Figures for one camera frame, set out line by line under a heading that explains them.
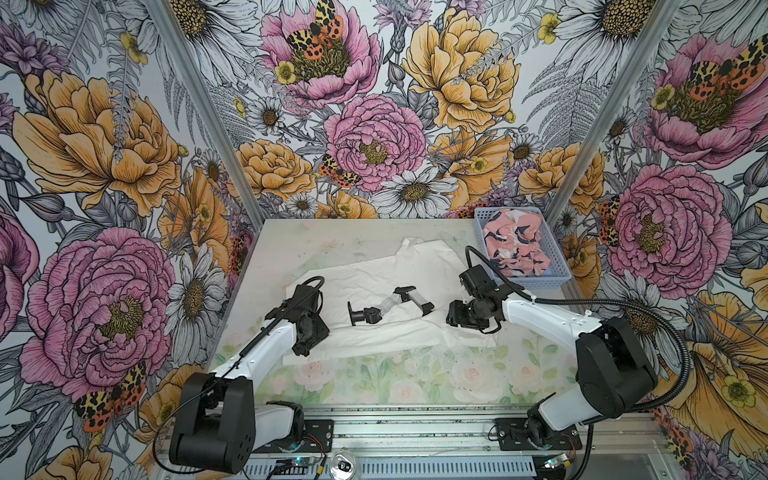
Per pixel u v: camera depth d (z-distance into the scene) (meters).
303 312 0.65
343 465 0.59
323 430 0.75
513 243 1.09
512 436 0.74
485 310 0.66
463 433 0.76
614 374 0.44
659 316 0.46
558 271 1.02
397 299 0.99
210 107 0.88
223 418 0.42
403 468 0.65
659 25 0.73
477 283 0.72
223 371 0.45
